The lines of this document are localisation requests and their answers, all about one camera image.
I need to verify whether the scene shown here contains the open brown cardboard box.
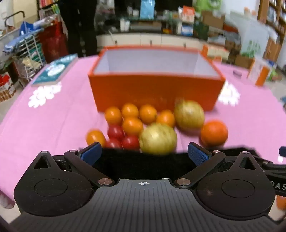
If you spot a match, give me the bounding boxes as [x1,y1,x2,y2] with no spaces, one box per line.
[202,10,226,29]

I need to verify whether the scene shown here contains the red gift bag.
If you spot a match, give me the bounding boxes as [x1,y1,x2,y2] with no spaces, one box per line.
[39,21,68,63]

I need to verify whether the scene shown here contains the green plastic organizer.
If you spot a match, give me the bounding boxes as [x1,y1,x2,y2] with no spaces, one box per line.
[193,0,223,11]

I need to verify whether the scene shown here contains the white television cabinet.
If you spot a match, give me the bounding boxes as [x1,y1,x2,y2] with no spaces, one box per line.
[96,32,201,49]

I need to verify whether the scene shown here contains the orange fruit carton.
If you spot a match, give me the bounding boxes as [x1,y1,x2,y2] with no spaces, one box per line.
[202,45,229,62]

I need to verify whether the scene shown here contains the white small refrigerator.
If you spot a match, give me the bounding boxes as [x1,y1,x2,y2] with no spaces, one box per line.
[230,11,277,58]

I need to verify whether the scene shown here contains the teal paperback book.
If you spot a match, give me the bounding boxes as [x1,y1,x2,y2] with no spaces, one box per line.
[31,54,78,87]

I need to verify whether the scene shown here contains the black trolley handle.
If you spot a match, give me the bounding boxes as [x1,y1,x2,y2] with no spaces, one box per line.
[4,11,25,27]

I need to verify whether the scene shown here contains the orange white canister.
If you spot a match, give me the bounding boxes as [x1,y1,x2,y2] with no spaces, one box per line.
[248,58,271,86]

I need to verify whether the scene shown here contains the yellow pear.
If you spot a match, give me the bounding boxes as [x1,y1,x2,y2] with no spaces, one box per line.
[139,123,178,155]
[174,100,205,131]

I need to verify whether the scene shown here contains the blue tissue box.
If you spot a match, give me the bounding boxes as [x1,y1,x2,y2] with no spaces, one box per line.
[181,23,194,36]

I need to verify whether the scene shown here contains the blue packet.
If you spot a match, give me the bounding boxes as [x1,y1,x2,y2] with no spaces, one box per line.
[140,0,156,19]

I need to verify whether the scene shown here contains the wooden shelf unit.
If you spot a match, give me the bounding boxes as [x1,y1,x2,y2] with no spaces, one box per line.
[258,0,286,43]

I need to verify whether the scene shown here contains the red snack carton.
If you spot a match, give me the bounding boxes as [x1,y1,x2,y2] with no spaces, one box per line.
[0,71,17,103]

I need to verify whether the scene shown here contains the bookshelf with books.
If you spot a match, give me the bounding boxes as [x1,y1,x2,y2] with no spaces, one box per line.
[37,0,61,16]

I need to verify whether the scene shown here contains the large orange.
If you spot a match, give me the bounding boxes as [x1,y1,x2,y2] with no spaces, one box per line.
[200,120,229,146]

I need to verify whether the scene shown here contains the metal wire rack cart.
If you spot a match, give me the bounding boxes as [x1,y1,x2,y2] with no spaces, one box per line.
[4,29,46,78]

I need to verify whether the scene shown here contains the blue bag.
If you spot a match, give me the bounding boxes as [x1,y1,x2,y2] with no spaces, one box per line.
[20,21,44,36]

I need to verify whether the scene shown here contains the black television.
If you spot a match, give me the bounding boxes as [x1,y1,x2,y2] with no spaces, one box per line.
[114,0,193,11]

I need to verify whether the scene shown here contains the orange cardboard box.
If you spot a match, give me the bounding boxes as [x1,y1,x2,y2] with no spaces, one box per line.
[88,46,226,113]

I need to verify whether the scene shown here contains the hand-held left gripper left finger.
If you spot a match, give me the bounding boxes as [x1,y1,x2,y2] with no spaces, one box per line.
[33,142,115,187]

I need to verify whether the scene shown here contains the orange white snack box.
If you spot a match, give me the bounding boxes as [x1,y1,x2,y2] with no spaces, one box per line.
[182,7,195,23]

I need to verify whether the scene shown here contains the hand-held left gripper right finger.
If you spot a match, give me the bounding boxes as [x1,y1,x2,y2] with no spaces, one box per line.
[175,142,261,188]

